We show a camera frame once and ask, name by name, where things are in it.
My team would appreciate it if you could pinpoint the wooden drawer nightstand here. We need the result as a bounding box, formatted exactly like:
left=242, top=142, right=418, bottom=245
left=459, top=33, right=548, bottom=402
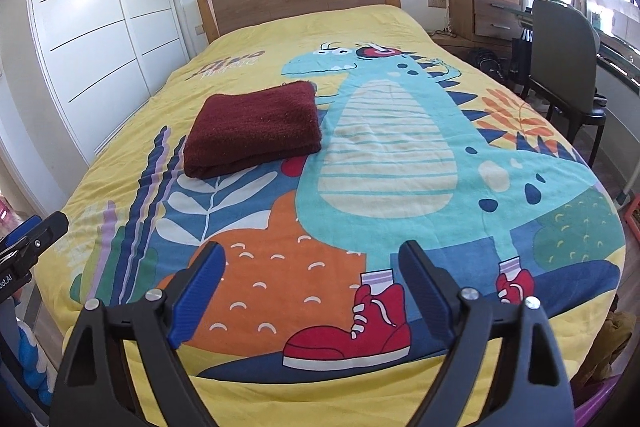
left=448, top=0, right=522, bottom=41

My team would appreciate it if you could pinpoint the dark red knit sweater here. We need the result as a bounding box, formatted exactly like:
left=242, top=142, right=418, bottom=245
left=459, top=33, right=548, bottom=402
left=183, top=81, right=322, bottom=179

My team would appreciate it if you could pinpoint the yellow dinosaur print bedspread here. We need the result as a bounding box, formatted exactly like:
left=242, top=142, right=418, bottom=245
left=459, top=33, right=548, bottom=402
left=36, top=5, right=626, bottom=426

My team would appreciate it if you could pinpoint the blue gloved left hand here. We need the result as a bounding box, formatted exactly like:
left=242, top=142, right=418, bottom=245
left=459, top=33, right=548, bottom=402
left=16, top=319, right=58, bottom=407

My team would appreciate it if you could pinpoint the white sliding door wardrobe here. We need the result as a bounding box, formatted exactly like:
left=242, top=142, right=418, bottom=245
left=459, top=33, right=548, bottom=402
left=30, top=0, right=188, bottom=162

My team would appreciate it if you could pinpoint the grey upholstered chair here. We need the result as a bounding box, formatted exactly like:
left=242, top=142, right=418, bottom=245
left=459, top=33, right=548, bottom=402
left=522, top=0, right=608, bottom=165

